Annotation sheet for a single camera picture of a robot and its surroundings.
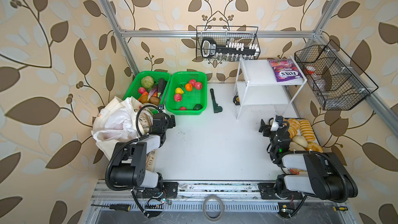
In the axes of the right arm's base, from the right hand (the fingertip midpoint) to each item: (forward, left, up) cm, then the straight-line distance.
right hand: (271, 122), depth 89 cm
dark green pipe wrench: (+17, +30, -8) cm, 36 cm away
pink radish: (+33, +84, -5) cm, 91 cm away
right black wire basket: (+5, -25, +26) cm, 36 cm away
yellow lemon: (+31, +57, -4) cm, 65 cm away
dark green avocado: (+15, +43, -3) cm, 46 cm away
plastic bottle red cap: (+16, -18, +24) cm, 34 cm away
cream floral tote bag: (-3, +70, +10) cm, 71 cm away
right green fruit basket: (+32, +51, -7) cm, 61 cm away
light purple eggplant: (+30, +75, -2) cm, 80 cm away
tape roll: (-34, +34, -12) cm, 50 cm away
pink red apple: (+34, +43, -3) cm, 55 cm away
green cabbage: (+37, +80, -1) cm, 88 cm away
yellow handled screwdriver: (-37, +78, -8) cm, 87 cm away
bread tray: (-9, -15, -3) cm, 18 cm away
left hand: (+8, +62, -1) cm, 63 cm away
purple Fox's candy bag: (+15, -3, +27) cm, 31 cm away
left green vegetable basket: (+37, +88, -2) cm, 96 cm away
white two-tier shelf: (+8, +13, +23) cm, 27 cm away
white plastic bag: (-4, +82, +10) cm, 82 cm away
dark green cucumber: (+32, +69, -1) cm, 76 cm away
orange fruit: (+34, +50, -3) cm, 60 cm away
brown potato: (+22, +72, -3) cm, 76 cm away
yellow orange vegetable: (+23, +80, -3) cm, 83 cm away
